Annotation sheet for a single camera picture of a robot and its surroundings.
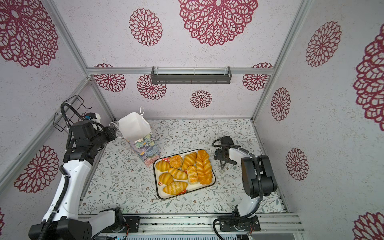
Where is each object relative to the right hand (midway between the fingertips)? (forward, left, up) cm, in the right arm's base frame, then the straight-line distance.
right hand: (224, 155), depth 97 cm
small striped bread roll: (-15, +20, +2) cm, 25 cm away
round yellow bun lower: (-18, +35, +3) cm, 40 cm away
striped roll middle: (-15, +29, +2) cm, 32 cm away
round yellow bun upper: (-11, +38, +3) cm, 40 cm away
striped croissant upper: (-6, +23, +3) cm, 24 cm away
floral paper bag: (+9, +57, +16) cm, 60 cm away
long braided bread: (-10, +13, +1) cm, 17 cm away
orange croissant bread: (-7, +31, +3) cm, 32 cm away
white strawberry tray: (-21, +21, -1) cm, 30 cm away
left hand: (-5, +59, +28) cm, 66 cm away
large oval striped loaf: (-24, +29, +3) cm, 37 cm away
